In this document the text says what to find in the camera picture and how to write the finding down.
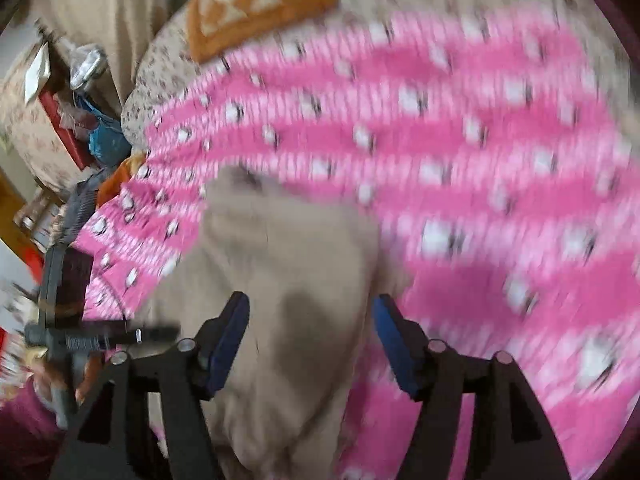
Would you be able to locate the orange checkered pillow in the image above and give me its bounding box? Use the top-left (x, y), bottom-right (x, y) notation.
top-left (186, 0), bottom-right (338, 64)

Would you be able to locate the person's left hand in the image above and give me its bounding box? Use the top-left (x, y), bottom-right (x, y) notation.
top-left (29, 353), bottom-right (104, 411)

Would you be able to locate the beige curtain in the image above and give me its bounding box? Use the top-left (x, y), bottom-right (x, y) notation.
top-left (29, 0), bottom-right (171, 113)

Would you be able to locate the beige garment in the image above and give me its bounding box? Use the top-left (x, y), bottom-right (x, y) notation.
top-left (134, 167), bottom-right (410, 479)

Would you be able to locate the blue bag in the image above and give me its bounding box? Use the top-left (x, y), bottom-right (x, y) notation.
top-left (73, 92), bottom-right (131, 168)

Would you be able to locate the maroon left sleeve forearm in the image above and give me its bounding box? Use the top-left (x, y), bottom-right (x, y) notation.
top-left (0, 378), bottom-right (64, 480)

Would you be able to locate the pink penguin blanket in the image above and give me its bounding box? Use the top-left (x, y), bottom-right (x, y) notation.
top-left (77, 10), bottom-right (639, 479)

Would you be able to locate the floral bed sheet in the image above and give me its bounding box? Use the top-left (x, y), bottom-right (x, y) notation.
top-left (120, 0), bottom-right (639, 150)

